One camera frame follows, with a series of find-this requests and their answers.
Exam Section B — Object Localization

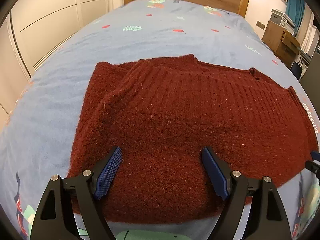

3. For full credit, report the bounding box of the dark red knit sweater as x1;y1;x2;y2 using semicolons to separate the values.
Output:
67;54;318;224

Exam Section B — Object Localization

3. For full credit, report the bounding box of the grey desk chair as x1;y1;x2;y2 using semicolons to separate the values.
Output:
300;53;320;115

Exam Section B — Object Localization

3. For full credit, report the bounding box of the wooden bedside cabinet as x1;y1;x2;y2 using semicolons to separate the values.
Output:
262;21;300;69

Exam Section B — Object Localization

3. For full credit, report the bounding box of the grey storage box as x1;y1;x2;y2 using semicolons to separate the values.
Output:
270;9;295;35

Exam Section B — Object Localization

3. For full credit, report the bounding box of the teal curtain right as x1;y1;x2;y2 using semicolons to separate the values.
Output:
285;0;305;35

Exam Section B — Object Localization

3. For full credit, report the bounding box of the cream sliding wardrobe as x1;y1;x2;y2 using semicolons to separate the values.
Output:
1;0;108;123

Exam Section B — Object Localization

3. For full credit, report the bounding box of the wall socket plate right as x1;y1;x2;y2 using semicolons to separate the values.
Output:
256;21;265;30

